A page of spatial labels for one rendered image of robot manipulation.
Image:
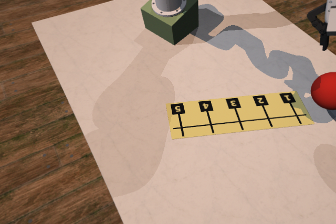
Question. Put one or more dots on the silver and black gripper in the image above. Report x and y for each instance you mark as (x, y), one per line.
(318, 24)

